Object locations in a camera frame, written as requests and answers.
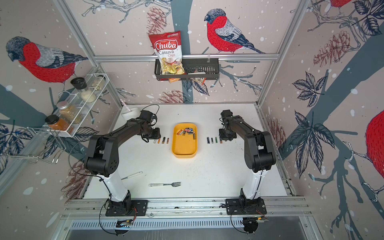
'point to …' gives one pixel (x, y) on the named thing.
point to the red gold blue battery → (167, 140)
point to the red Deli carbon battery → (179, 132)
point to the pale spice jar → (98, 82)
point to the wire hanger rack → (34, 143)
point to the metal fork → (175, 184)
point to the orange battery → (159, 140)
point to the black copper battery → (221, 141)
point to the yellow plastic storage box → (184, 140)
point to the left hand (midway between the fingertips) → (160, 132)
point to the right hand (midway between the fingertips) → (225, 136)
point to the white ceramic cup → (133, 114)
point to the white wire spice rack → (75, 100)
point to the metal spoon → (133, 175)
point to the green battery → (216, 138)
